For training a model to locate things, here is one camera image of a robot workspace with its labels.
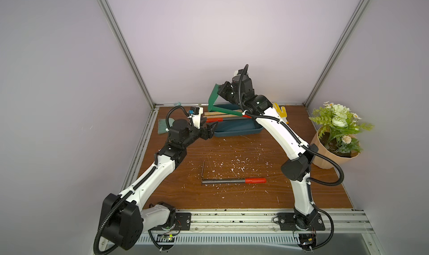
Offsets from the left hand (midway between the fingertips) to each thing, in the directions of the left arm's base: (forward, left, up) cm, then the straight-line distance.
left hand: (214, 120), depth 74 cm
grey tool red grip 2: (-18, -8, -27) cm, 33 cm away
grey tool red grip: (+18, -2, -21) cm, 28 cm away
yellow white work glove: (+32, -46, -29) cm, 63 cm away
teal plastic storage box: (+20, -14, -31) cm, 39 cm away
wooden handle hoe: (+18, -4, -18) cm, 26 cm away
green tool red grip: (+9, +2, +4) cm, 10 cm away
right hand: (+12, -1, +12) cm, 17 cm away
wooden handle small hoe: (+15, -2, -12) cm, 20 cm away
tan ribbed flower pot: (-5, -62, -14) cm, 64 cm away
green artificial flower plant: (-2, -55, -1) cm, 55 cm away
